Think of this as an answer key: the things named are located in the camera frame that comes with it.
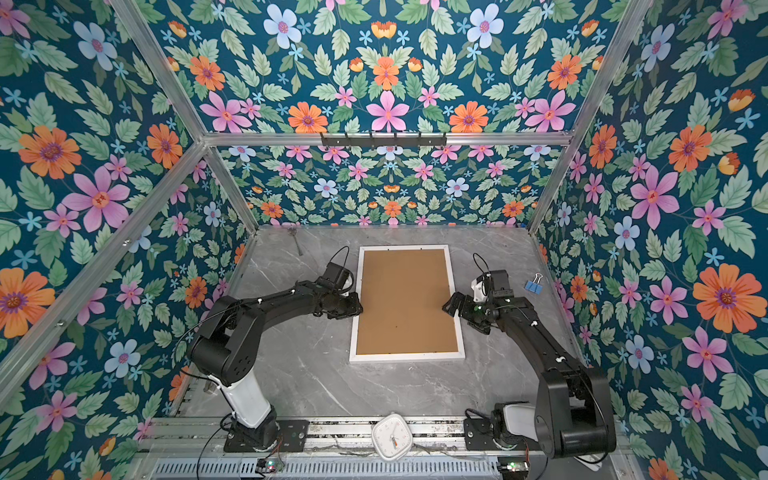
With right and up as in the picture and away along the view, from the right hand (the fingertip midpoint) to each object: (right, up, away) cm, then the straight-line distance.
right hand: (455, 311), depth 86 cm
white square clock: (-18, -27, -15) cm, 36 cm away
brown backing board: (-15, +3, +13) cm, 21 cm away
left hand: (-27, +1, +7) cm, 28 cm away
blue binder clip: (+30, +6, +15) cm, 34 cm away
